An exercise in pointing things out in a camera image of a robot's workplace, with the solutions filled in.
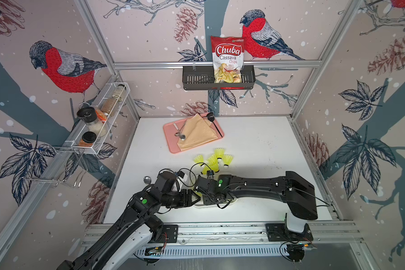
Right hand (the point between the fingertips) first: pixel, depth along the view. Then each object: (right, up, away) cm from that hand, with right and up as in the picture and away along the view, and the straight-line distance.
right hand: (207, 200), depth 79 cm
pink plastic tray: (-24, +33, +35) cm, 54 cm away
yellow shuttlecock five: (+7, +20, +18) cm, 28 cm away
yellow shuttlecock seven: (-5, +17, +16) cm, 24 cm away
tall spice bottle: (-46, +46, -1) cm, 65 cm away
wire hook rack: (-52, +21, -23) cm, 61 cm away
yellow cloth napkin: (-6, +33, +32) cm, 47 cm away
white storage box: (+8, +6, -16) cm, 19 cm away
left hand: (-4, +4, -8) cm, 10 cm away
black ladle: (+3, +43, +39) cm, 58 cm away
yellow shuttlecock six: (+12, +17, +16) cm, 26 cm away
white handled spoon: (-17, +30, +31) cm, 46 cm away
